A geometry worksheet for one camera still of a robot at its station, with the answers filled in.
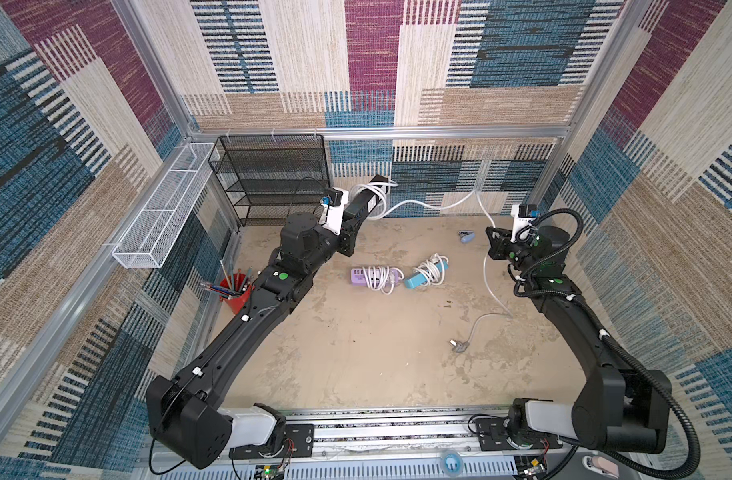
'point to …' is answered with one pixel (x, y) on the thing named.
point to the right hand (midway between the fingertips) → (492, 232)
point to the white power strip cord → (459, 346)
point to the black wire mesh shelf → (269, 177)
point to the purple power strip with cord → (377, 278)
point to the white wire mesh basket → (150, 238)
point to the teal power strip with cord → (429, 273)
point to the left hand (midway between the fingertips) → (356, 214)
